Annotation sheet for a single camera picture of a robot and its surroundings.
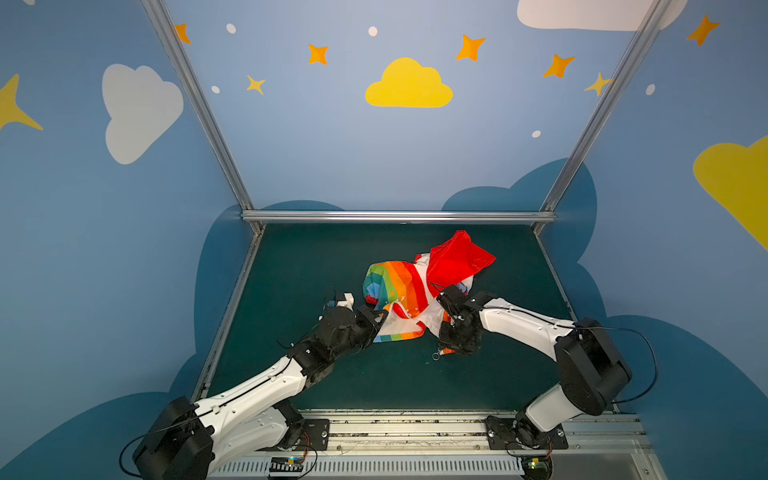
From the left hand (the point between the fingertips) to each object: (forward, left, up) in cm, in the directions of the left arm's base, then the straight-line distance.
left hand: (391, 309), depth 77 cm
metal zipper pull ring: (-4, -14, -19) cm, 24 cm away
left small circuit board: (-32, +25, -21) cm, 46 cm away
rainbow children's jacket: (+14, -5, -15) cm, 22 cm away
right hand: (-3, -17, -16) cm, 23 cm away
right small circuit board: (-32, -37, -22) cm, 53 cm away
